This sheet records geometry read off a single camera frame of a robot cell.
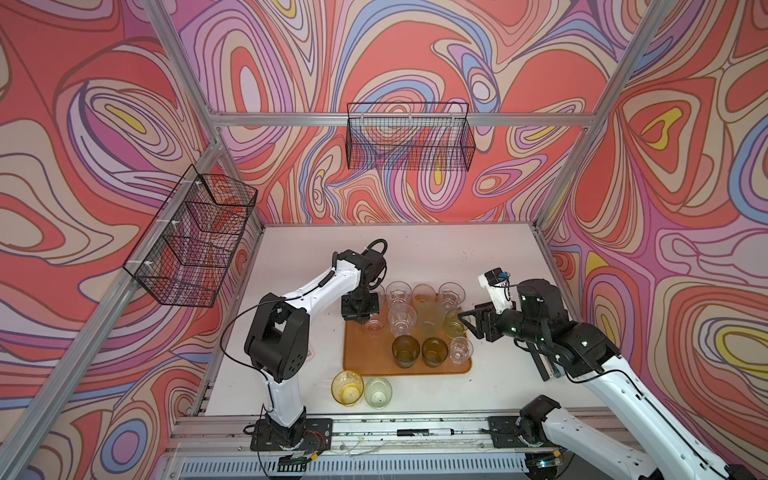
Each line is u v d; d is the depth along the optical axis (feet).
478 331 2.02
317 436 2.39
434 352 2.80
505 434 2.40
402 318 2.91
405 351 2.76
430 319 2.98
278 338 1.59
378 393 2.63
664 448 1.30
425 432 2.41
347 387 2.63
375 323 2.99
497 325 1.99
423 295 3.09
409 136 3.16
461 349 2.80
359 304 2.41
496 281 1.98
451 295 3.10
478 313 2.00
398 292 3.15
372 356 2.83
